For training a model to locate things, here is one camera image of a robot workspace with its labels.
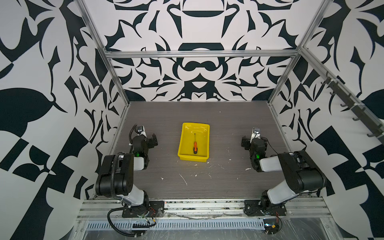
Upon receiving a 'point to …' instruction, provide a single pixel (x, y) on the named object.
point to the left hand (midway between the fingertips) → (145, 133)
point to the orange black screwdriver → (195, 149)
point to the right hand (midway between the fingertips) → (255, 135)
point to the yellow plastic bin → (189, 131)
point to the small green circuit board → (271, 225)
